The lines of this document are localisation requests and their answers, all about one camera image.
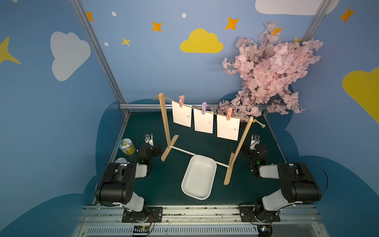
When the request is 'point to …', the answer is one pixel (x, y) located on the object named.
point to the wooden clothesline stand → (170, 143)
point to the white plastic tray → (199, 177)
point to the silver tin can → (121, 160)
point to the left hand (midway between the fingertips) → (153, 141)
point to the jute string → (212, 110)
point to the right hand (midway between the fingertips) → (252, 142)
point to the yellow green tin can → (126, 145)
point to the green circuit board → (141, 229)
